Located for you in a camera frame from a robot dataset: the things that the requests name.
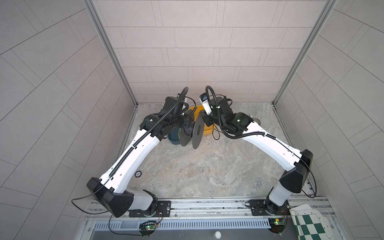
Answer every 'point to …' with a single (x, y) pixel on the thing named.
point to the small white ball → (218, 234)
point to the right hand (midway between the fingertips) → (204, 110)
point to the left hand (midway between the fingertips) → (190, 115)
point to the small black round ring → (138, 174)
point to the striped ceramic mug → (256, 120)
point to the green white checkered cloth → (310, 224)
